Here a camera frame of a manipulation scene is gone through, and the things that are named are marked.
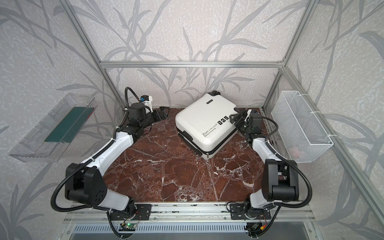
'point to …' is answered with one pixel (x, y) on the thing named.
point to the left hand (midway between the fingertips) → (166, 105)
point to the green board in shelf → (69, 127)
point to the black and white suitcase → (205, 125)
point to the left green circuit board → (129, 226)
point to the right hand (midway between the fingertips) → (233, 115)
